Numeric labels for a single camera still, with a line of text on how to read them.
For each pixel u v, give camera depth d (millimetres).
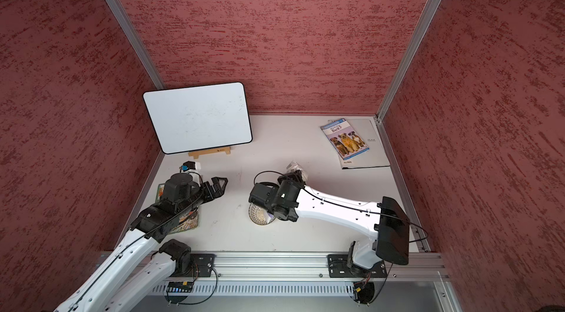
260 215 835
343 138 1084
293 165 770
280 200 498
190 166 682
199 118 931
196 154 1023
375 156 1041
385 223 409
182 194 588
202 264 735
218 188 690
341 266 730
